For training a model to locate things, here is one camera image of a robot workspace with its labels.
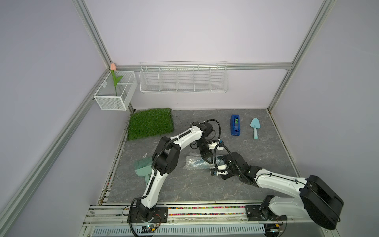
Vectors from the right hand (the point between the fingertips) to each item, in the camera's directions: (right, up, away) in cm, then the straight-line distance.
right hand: (220, 158), depth 87 cm
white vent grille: (-47, -31, -17) cm, 59 cm away
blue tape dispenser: (+14, +20, +17) cm, 30 cm away
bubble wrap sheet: (-17, 0, +7) cm, 18 cm away
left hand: (-7, -1, 0) cm, 7 cm away
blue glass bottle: (-13, -2, -3) cm, 13 cm away
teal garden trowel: (+31, +21, +24) cm, 45 cm away
